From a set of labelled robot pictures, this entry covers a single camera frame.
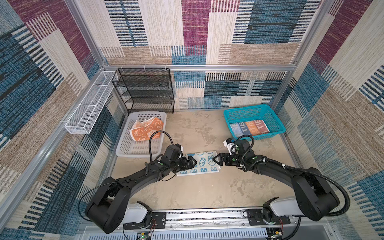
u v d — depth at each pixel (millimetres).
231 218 759
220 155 780
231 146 810
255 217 729
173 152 679
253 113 1229
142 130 1049
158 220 732
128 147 969
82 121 912
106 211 415
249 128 1072
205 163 915
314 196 429
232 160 772
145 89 1087
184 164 760
